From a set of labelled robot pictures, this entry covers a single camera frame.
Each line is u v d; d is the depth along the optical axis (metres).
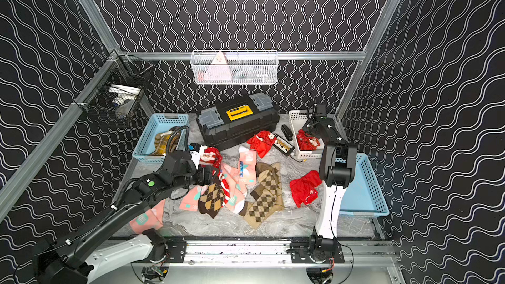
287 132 1.09
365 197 0.90
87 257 0.46
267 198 0.86
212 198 0.85
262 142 1.00
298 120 1.17
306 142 1.01
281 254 0.76
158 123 1.14
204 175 0.66
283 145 1.05
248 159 0.99
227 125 0.94
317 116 0.84
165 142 0.98
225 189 0.86
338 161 0.60
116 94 0.90
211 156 0.98
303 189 0.88
